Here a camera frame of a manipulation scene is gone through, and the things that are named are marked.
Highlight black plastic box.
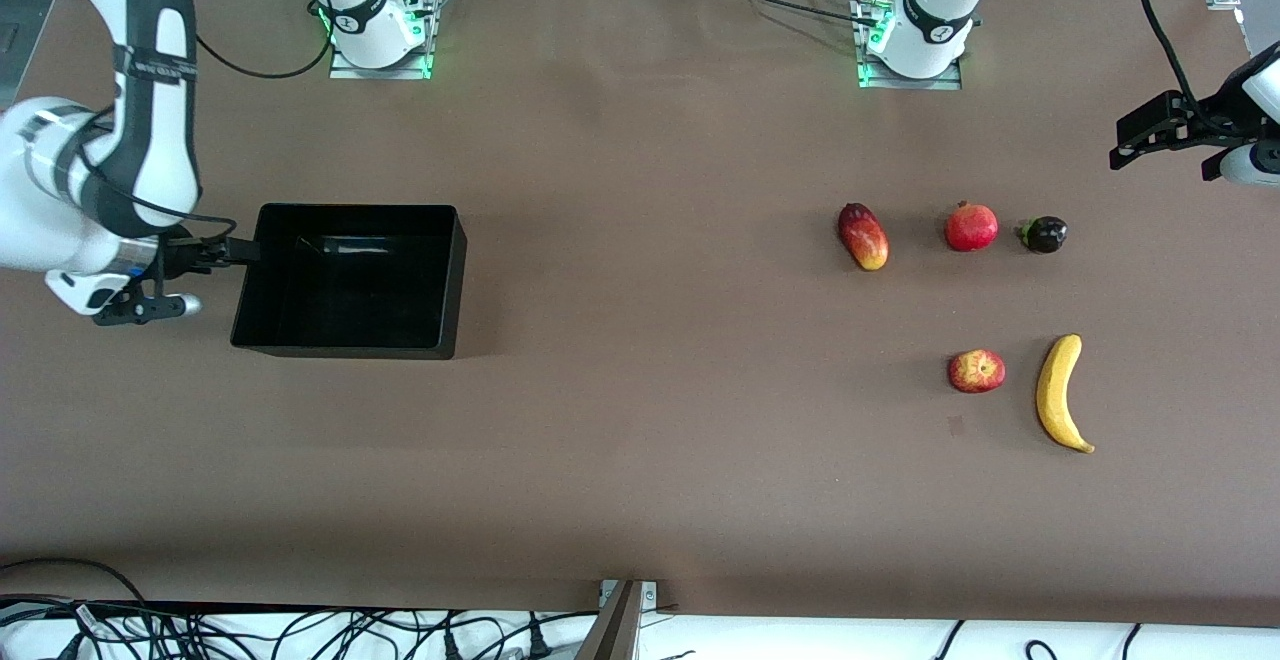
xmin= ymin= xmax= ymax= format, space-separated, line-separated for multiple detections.
xmin=229 ymin=203 xmax=468 ymax=361

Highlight yellow banana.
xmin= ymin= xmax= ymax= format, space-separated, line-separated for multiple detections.
xmin=1035 ymin=333 xmax=1096 ymax=455

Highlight red yellow apple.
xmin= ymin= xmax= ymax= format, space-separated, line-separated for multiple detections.
xmin=948 ymin=348 xmax=1007 ymax=395

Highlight dark purple eggplant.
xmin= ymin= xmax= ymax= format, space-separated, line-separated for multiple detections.
xmin=1017 ymin=215 xmax=1069 ymax=255

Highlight red pomegranate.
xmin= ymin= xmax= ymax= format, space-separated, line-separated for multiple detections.
xmin=945 ymin=202 xmax=1000 ymax=253

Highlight red yellow mango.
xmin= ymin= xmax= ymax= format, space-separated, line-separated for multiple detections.
xmin=838 ymin=202 xmax=890 ymax=272

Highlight brown table cover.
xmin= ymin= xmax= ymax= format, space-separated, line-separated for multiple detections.
xmin=0 ymin=0 xmax=1280 ymax=631

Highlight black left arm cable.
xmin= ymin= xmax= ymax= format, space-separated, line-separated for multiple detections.
xmin=1138 ymin=0 xmax=1226 ymax=136

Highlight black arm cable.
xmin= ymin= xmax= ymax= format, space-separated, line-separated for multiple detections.
xmin=80 ymin=0 xmax=336 ymax=241
xmin=1138 ymin=0 xmax=1226 ymax=136

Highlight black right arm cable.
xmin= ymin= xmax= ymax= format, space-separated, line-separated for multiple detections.
xmin=80 ymin=0 xmax=336 ymax=241

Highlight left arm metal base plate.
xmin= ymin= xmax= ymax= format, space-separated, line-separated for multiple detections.
xmin=855 ymin=0 xmax=963 ymax=91

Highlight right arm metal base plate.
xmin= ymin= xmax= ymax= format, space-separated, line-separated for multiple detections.
xmin=330 ymin=0 xmax=433 ymax=81

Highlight black arched floor cable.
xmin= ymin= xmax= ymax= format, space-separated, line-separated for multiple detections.
xmin=0 ymin=558 xmax=149 ymax=609

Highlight tangled black cables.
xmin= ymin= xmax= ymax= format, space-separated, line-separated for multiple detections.
xmin=0 ymin=595 xmax=601 ymax=660

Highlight aluminium post with bracket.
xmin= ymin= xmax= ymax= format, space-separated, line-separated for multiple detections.
xmin=575 ymin=578 xmax=661 ymax=660

